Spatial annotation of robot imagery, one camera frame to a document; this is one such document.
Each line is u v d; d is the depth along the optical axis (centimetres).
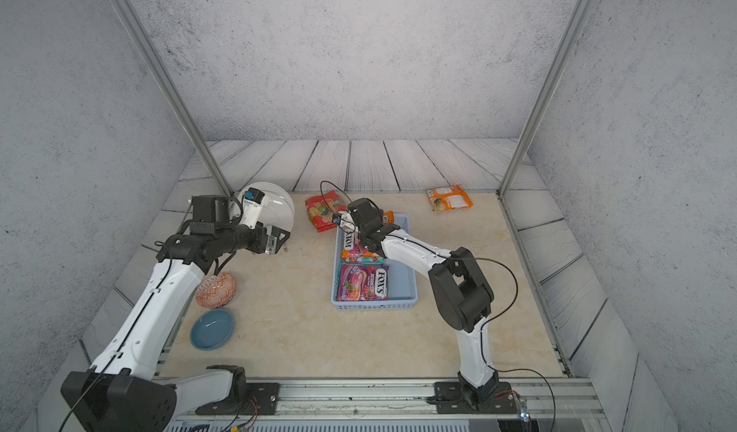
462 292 51
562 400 74
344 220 83
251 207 67
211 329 84
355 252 98
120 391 37
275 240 68
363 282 87
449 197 118
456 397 73
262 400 73
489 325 53
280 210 99
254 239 67
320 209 111
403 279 94
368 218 72
